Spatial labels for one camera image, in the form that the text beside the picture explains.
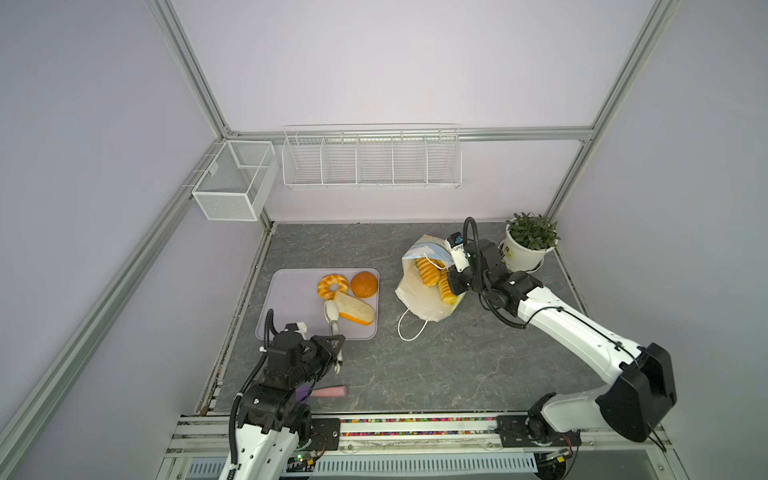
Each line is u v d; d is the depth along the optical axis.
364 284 0.97
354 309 0.90
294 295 1.00
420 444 0.74
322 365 0.67
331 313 0.83
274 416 0.52
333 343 0.75
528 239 0.93
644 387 0.40
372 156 0.98
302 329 0.73
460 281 0.73
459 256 0.71
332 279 1.02
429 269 0.96
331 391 0.80
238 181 0.98
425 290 0.97
